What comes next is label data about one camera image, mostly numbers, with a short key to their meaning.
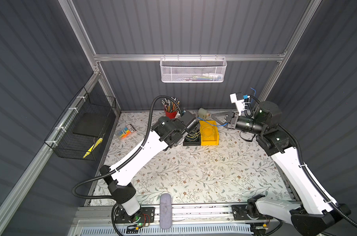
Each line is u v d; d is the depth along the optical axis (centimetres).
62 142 63
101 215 75
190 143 97
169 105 102
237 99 54
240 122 53
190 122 49
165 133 43
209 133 105
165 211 72
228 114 55
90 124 77
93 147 69
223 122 58
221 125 56
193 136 99
